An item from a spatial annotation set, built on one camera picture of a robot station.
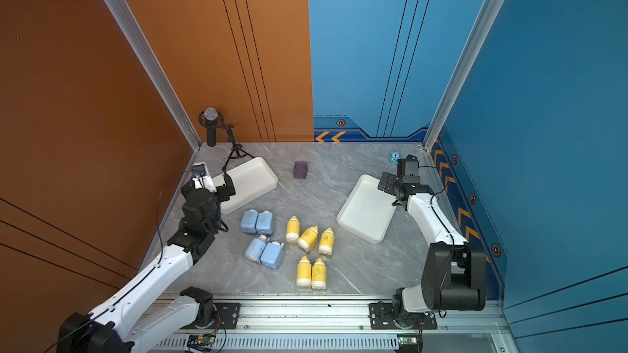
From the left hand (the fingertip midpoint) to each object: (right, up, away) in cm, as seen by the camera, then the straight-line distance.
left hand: (210, 172), depth 77 cm
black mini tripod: (-3, +9, +32) cm, 33 cm away
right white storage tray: (+54, -16, +20) cm, 60 cm away
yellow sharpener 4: (+35, -31, -3) cm, 47 cm away
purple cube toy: (+26, 0, +28) cm, 39 cm away
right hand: (+63, -4, +13) cm, 64 cm away
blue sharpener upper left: (+9, -18, +10) cm, 22 cm away
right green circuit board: (+61, -49, -8) cm, 78 cm away
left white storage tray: (+3, -4, +35) cm, 35 cm away
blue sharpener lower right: (+19, -27, +3) cm, 34 cm away
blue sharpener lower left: (+14, -25, +3) cm, 28 cm away
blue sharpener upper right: (+15, -18, +8) cm, 25 cm away
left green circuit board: (+1, -50, -5) cm, 51 cm away
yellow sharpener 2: (+31, -23, +5) cm, 39 cm away
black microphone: (-9, +21, +21) cm, 31 cm away
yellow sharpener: (+26, -20, +7) cm, 33 cm away
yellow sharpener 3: (+38, -23, +4) cm, 44 cm away
